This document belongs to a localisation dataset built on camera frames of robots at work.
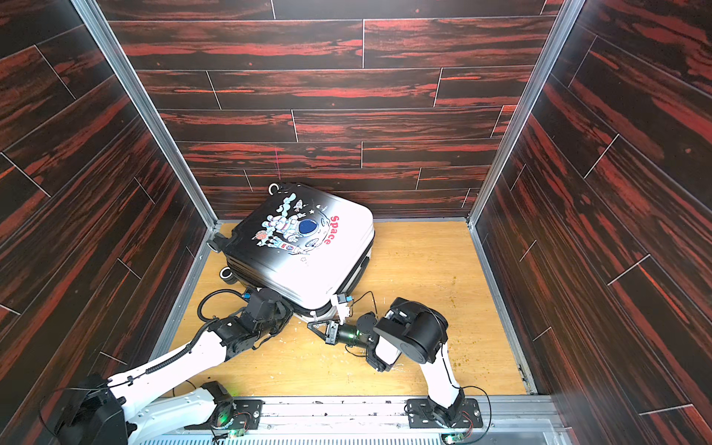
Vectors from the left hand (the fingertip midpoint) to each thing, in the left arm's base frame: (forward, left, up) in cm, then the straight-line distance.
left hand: (302, 305), depth 83 cm
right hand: (-4, -4, -2) cm, 6 cm away
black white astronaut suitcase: (+13, -2, +12) cm, 18 cm away
